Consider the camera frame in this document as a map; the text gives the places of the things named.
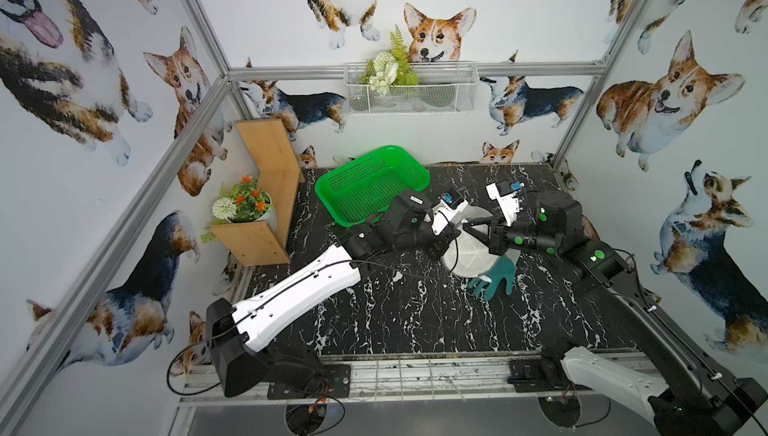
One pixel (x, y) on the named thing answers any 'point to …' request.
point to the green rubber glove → (488, 283)
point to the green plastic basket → (360, 190)
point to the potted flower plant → (243, 202)
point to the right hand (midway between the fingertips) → (472, 217)
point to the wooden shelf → (265, 241)
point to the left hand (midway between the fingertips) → (455, 220)
